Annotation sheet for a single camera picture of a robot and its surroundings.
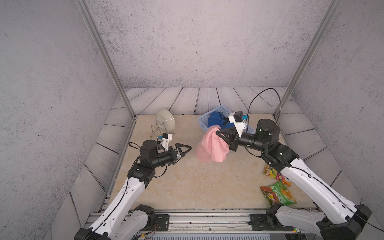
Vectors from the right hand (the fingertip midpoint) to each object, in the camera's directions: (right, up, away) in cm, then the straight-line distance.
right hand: (218, 133), depth 62 cm
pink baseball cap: (-3, -6, -1) cm, 6 cm away
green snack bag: (+34, -32, +17) cm, 50 cm away
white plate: (-29, +6, +37) cm, 47 cm away
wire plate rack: (-38, 0, +43) cm, 58 cm away
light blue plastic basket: (-4, +7, +51) cm, 52 cm away
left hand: (-12, -9, +9) cm, 18 cm away
